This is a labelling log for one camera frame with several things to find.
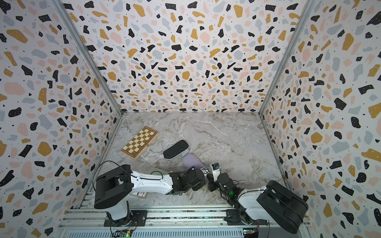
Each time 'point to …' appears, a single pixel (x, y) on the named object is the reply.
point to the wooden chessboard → (140, 143)
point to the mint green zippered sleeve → (157, 171)
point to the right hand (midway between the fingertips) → (207, 176)
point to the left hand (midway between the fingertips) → (203, 175)
